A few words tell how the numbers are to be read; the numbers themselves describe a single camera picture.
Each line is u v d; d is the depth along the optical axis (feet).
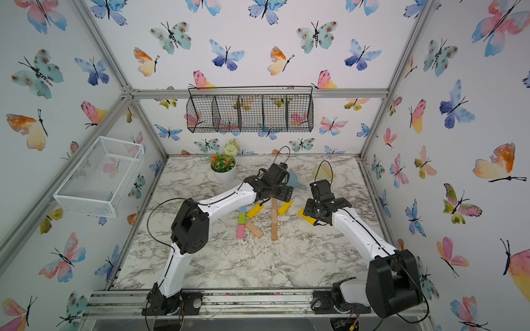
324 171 3.74
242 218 3.08
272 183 2.34
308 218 3.06
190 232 1.75
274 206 3.23
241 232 2.99
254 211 3.19
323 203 2.02
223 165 3.15
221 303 2.48
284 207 3.23
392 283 1.33
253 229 3.02
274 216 3.15
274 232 2.99
